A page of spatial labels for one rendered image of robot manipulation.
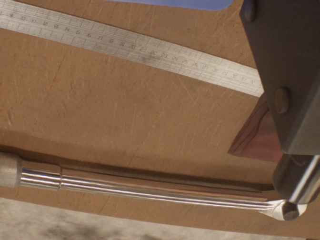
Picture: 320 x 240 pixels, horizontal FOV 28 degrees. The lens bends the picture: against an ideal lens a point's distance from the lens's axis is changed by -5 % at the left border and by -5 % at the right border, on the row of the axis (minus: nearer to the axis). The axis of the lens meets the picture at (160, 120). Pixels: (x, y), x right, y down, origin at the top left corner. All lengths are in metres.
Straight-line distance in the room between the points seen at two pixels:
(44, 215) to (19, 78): 1.01
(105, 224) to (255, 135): 0.99
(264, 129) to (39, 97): 0.22
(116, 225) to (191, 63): 1.06
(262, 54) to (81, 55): 0.42
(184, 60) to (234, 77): 0.05
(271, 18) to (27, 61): 0.43
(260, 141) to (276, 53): 0.51
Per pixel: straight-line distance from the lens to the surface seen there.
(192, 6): 0.40
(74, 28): 0.55
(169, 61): 0.59
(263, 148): 0.67
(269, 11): 0.16
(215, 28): 0.57
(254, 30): 0.17
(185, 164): 0.70
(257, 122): 0.66
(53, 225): 1.61
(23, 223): 1.61
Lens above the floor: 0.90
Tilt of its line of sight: 42 degrees down
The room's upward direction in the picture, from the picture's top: 171 degrees clockwise
